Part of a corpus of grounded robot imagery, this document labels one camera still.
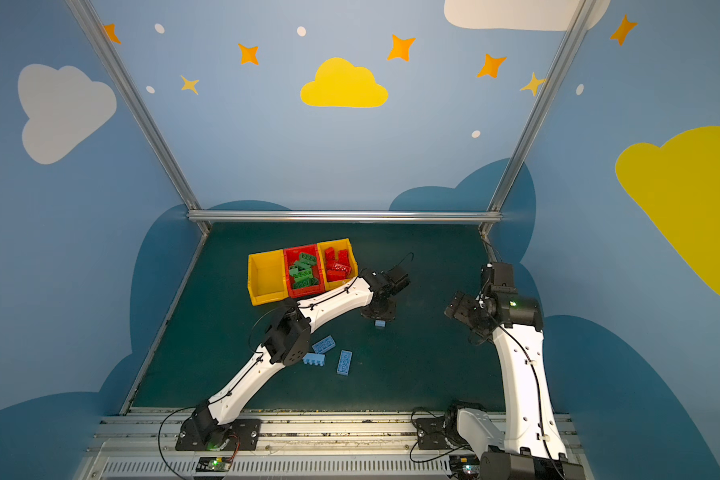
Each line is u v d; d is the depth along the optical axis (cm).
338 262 108
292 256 107
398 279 79
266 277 106
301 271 101
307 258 108
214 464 71
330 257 108
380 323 93
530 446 37
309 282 101
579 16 70
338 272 101
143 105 86
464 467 71
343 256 108
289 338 60
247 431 75
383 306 84
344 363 88
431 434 75
